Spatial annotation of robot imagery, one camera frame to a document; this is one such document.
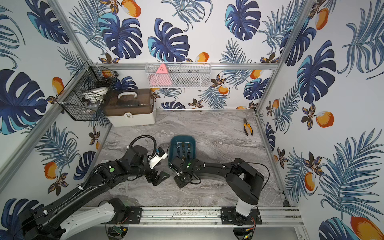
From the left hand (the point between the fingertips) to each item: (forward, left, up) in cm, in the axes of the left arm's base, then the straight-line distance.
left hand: (164, 167), depth 72 cm
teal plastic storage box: (+19, -11, -18) cm, 29 cm away
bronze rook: (+24, -6, -18) cm, 30 cm away
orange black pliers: (+44, -51, -17) cm, 69 cm away
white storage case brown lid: (+38, +31, +2) cm, 49 cm away
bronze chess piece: (+24, -9, -17) cm, 31 cm away
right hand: (0, -7, -17) cm, 19 cm away
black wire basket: (+33, +51, +12) cm, 62 cm away
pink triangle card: (+49, +9, +17) cm, 53 cm away
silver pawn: (+23, -3, -17) cm, 29 cm away
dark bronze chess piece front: (+19, -7, -18) cm, 27 cm away
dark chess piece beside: (+19, -3, -18) cm, 27 cm away
